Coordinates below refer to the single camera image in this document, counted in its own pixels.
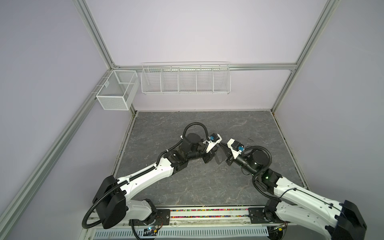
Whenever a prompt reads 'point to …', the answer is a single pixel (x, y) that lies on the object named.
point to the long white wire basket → (188, 77)
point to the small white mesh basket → (118, 90)
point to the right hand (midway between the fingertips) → (221, 143)
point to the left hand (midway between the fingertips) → (218, 149)
